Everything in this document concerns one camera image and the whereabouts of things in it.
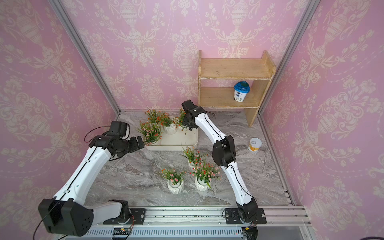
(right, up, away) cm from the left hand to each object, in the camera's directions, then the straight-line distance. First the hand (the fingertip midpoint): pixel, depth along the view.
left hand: (138, 146), depth 80 cm
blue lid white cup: (+59, +34, +11) cm, 69 cm away
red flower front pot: (+35, -13, -7) cm, 38 cm away
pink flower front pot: (+21, -16, -8) cm, 28 cm away
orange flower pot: (+20, +14, +13) cm, 28 cm away
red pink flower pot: (+30, -6, +4) cm, 31 cm away
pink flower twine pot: (+5, +7, +7) cm, 11 cm away
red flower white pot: (+10, +15, +19) cm, 27 cm away
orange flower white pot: (+1, +19, +22) cm, 29 cm away
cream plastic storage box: (+18, 0, +22) cm, 29 cm away
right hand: (+26, +13, +20) cm, 35 cm away
